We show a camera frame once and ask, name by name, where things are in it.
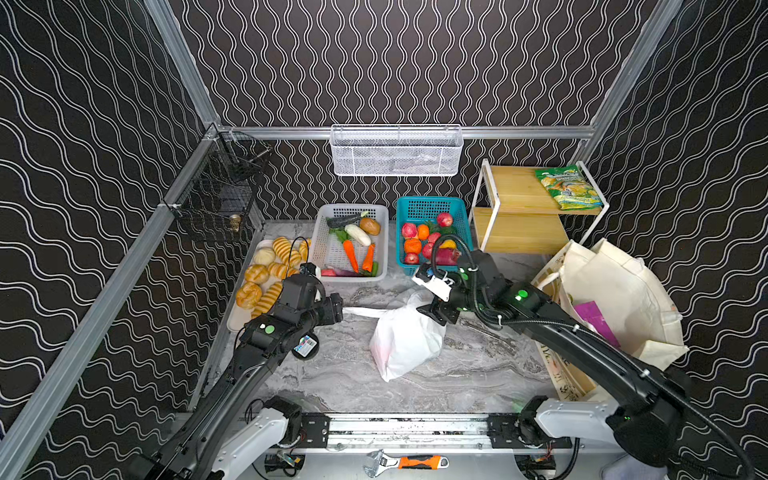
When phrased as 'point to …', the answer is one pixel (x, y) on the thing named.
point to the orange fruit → (412, 245)
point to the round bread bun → (248, 295)
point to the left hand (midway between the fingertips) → (338, 302)
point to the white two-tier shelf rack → (518, 208)
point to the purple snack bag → (592, 314)
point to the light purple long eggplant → (345, 273)
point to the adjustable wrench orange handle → (376, 463)
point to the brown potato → (369, 225)
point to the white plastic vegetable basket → (329, 252)
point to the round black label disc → (306, 347)
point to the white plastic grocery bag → (403, 338)
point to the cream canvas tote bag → (639, 316)
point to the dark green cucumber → (342, 221)
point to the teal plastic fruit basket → (433, 231)
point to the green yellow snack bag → (570, 188)
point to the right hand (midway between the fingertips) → (427, 293)
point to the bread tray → (273, 262)
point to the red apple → (409, 230)
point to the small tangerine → (423, 232)
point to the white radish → (358, 234)
